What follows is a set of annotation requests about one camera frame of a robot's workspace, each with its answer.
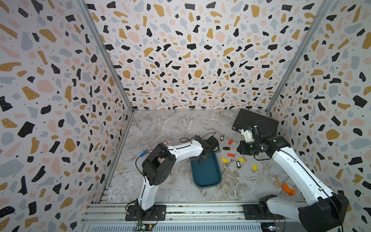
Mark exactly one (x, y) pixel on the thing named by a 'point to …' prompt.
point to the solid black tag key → (226, 148)
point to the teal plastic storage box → (205, 170)
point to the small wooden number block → (278, 183)
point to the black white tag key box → (221, 137)
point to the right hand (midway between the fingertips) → (237, 148)
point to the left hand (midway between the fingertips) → (201, 156)
